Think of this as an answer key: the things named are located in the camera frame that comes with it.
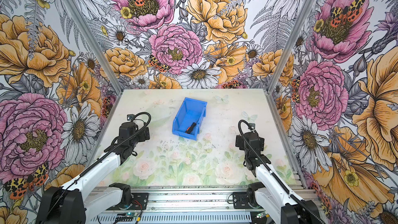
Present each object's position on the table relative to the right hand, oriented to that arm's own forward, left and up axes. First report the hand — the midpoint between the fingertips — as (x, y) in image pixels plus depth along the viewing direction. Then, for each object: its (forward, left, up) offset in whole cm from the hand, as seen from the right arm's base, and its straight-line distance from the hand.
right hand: (248, 140), depth 87 cm
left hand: (+5, +61, +3) cm, 61 cm away
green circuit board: (-32, +58, -6) cm, 67 cm away
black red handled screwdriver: (+11, +33, -4) cm, 35 cm away
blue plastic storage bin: (+26, +33, -5) cm, 42 cm away
